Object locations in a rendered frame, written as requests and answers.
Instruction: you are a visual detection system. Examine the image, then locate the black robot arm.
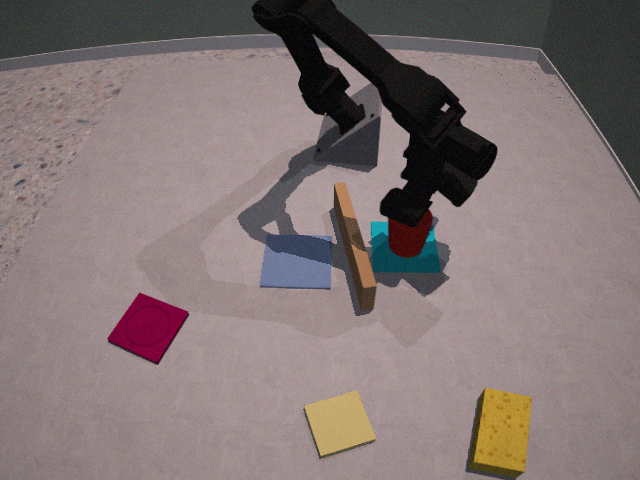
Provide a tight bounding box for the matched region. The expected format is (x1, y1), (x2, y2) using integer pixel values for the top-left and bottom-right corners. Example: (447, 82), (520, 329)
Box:
(252, 0), (497, 207)

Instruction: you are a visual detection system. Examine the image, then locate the dark red square pad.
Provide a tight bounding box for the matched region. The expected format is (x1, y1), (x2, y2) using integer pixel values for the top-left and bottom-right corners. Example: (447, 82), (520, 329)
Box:
(107, 293), (189, 364)

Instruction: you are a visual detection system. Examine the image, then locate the yellow sponge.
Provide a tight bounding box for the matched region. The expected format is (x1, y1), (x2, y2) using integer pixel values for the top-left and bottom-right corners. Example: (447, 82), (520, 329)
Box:
(468, 388), (532, 478)

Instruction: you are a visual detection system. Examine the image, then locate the tan flat square pad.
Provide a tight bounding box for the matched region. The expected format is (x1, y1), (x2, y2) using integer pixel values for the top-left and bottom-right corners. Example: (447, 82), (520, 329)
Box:
(304, 390), (376, 458)

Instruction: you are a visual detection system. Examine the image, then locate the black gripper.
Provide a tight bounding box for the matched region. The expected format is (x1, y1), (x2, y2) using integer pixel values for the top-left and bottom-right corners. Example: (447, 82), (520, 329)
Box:
(380, 144), (444, 227)

